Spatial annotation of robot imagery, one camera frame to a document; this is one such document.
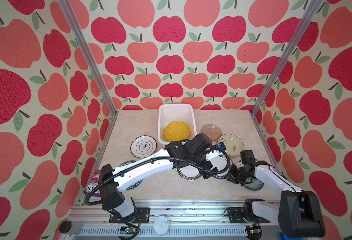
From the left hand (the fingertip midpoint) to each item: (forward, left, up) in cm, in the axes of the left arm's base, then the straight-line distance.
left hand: (216, 165), depth 67 cm
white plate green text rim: (0, +41, -24) cm, 48 cm away
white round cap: (-21, +25, -19) cm, 38 cm away
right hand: (+3, -13, -23) cm, 26 cm away
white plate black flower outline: (+25, +40, -24) cm, 53 cm away
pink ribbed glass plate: (+37, -9, -22) cm, 44 cm away
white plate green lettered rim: (+13, -12, -27) cm, 33 cm away
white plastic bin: (+45, +23, -11) cm, 52 cm away
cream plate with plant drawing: (+26, -22, -23) cm, 42 cm away
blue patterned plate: (-6, -17, -6) cm, 19 cm away
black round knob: (-21, +68, -17) cm, 73 cm away
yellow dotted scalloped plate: (+37, +17, -22) cm, 47 cm away
